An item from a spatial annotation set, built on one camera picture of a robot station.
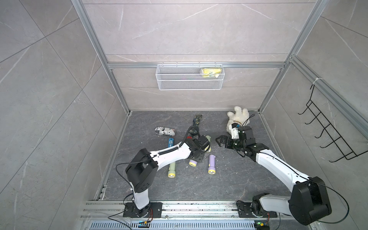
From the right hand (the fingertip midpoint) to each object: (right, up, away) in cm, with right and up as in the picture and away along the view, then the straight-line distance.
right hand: (222, 140), depth 85 cm
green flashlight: (-31, -19, -2) cm, 36 cm away
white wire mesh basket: (-20, +44, +15) cm, 50 cm away
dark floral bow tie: (-16, +5, +20) cm, 26 cm away
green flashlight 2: (-6, 0, +13) cm, 15 cm away
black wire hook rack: (+45, -2, -27) cm, 53 cm away
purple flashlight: (-18, -13, -4) cm, 23 cm away
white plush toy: (+17, +15, +15) cm, 27 cm away
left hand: (-14, -10, +2) cm, 17 cm away
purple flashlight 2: (-6, -18, 0) cm, 19 cm away
